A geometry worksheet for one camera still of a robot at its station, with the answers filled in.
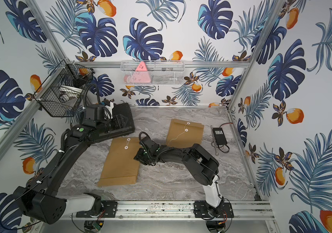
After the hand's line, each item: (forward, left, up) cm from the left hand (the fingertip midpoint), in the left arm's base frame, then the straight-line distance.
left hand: (123, 116), depth 75 cm
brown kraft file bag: (-14, +5, -31) cm, 35 cm away
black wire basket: (+6, +40, +6) cm, 41 cm away
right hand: (-11, -4, -25) cm, 28 cm away
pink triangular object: (+29, -1, +4) cm, 29 cm away
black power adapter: (+12, -59, -29) cm, 67 cm away
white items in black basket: (+11, +33, +4) cm, 36 cm away
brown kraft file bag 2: (+12, -34, -29) cm, 46 cm away
